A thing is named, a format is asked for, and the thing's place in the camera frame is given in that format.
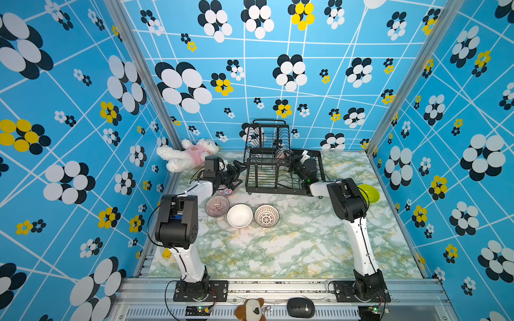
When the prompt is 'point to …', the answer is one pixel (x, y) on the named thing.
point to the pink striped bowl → (217, 206)
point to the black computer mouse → (302, 307)
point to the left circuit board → (198, 310)
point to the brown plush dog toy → (251, 311)
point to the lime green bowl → (374, 195)
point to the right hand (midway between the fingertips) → (285, 150)
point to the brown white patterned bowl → (267, 216)
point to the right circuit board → (369, 312)
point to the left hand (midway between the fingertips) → (248, 170)
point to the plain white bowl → (239, 216)
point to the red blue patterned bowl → (224, 191)
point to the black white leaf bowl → (282, 155)
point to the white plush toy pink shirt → (192, 154)
